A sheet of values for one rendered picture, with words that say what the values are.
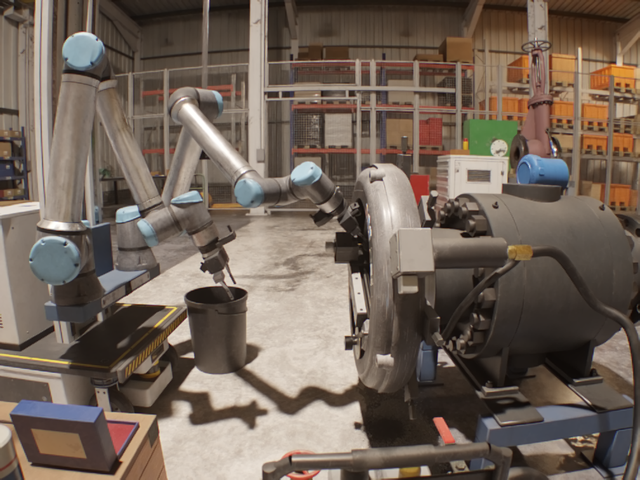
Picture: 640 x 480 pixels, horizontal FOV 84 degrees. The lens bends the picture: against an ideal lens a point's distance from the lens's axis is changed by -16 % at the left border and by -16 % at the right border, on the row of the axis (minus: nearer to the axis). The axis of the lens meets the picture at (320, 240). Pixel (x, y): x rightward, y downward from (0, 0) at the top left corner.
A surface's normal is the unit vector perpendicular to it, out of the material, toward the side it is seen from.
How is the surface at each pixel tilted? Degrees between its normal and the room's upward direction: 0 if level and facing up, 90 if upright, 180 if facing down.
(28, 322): 90
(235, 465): 0
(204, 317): 93
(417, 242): 68
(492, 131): 90
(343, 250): 115
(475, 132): 90
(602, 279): 79
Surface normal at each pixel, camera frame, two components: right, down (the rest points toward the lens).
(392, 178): 0.00, -0.79
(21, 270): 1.00, 0.00
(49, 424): 0.04, 0.29
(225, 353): 0.39, 0.21
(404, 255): 0.04, -0.22
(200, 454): 0.00, -0.99
